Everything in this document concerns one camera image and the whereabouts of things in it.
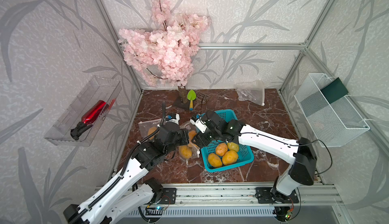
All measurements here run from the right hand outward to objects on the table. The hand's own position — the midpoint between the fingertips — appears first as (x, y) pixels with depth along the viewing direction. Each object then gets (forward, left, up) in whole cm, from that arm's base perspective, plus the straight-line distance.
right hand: (195, 136), depth 75 cm
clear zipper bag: (-8, -1, 0) cm, 8 cm away
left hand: (0, +2, +5) cm, 5 cm away
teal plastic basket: (-4, -27, -14) cm, 30 cm away
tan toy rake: (+39, -3, -15) cm, 42 cm away
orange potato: (-3, +6, -11) cm, 13 cm away
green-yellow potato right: (+1, -21, -14) cm, 25 cm away
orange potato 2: (-1, -14, -13) cm, 19 cm away
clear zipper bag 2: (+48, -44, -17) cm, 68 cm away
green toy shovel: (+43, +6, -17) cm, 47 cm away
